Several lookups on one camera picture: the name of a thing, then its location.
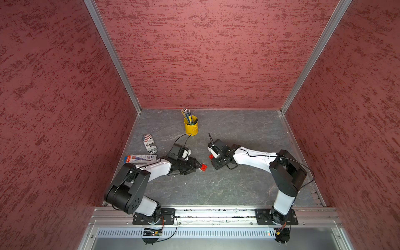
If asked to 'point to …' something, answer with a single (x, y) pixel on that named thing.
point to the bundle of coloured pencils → (187, 114)
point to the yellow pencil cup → (193, 129)
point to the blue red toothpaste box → (139, 158)
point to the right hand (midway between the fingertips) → (216, 165)
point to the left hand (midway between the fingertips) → (198, 170)
